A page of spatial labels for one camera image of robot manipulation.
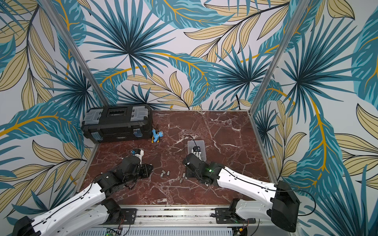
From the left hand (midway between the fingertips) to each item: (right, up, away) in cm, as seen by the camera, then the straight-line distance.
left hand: (152, 169), depth 79 cm
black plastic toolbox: (-24, +25, +12) cm, 37 cm away
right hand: (+19, +1, 0) cm, 19 cm away
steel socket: (+4, -4, +9) cm, 11 cm away
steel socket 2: (+7, -5, +9) cm, 12 cm away
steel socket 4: (+15, -8, +6) cm, 18 cm away
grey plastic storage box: (+27, +12, +18) cm, 35 cm away
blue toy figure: (-3, +16, +22) cm, 27 cm away
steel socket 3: (+16, -6, +8) cm, 19 cm away
